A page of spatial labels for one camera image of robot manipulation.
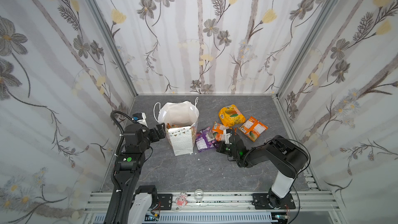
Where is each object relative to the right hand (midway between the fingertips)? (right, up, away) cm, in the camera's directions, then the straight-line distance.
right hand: (209, 140), depth 90 cm
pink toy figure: (-14, -25, -19) cm, 34 cm away
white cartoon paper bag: (-18, +12, +5) cm, 22 cm away
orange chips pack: (+6, +5, +8) cm, 11 cm away
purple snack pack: (-3, 0, +3) cm, 4 cm away
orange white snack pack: (+29, +6, +8) cm, 30 cm away
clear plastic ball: (-6, -25, -13) cm, 29 cm away
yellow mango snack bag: (+15, +14, +11) cm, 24 cm away
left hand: (-27, +12, -17) cm, 34 cm away
